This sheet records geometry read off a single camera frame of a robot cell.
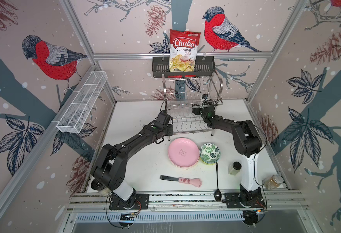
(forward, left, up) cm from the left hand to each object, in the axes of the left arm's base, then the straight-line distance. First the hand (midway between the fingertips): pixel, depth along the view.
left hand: (170, 129), depth 89 cm
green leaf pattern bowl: (-13, -24, -7) cm, 28 cm away
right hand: (+20, -18, -3) cm, 27 cm away
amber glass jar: (-31, -52, -3) cm, 61 cm away
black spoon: (-34, -25, -13) cm, 45 cm away
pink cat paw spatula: (-28, -15, -12) cm, 34 cm away
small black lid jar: (-23, -35, -3) cm, 42 cm away
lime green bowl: (-20, -23, -8) cm, 31 cm away
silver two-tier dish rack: (+42, -8, -9) cm, 43 cm away
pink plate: (-12, -8, -10) cm, 17 cm away
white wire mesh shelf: (-8, +48, +18) cm, 52 cm away
